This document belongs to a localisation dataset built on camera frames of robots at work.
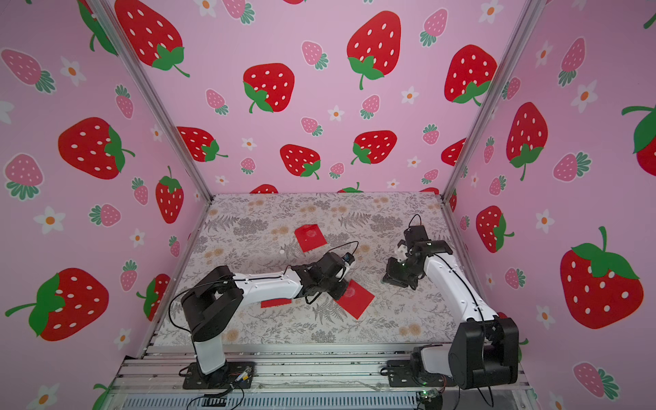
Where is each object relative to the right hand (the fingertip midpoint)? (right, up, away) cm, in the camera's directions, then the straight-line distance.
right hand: (391, 278), depth 82 cm
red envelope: (-11, -9, +8) cm, 17 cm away
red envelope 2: (-29, +12, +25) cm, 40 cm away
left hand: (-14, -4, +7) cm, 16 cm away
